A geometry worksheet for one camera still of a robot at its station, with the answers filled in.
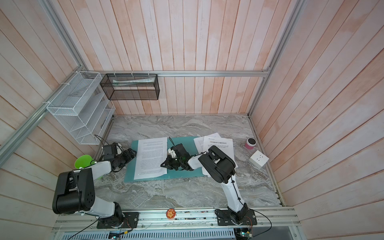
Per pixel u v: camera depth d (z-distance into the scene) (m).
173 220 0.75
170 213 0.76
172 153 0.91
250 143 0.98
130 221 0.73
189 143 1.07
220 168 0.54
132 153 0.88
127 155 0.85
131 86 1.04
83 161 0.78
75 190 0.46
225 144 1.04
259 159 0.92
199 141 1.04
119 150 0.80
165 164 0.84
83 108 0.73
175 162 0.84
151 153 0.98
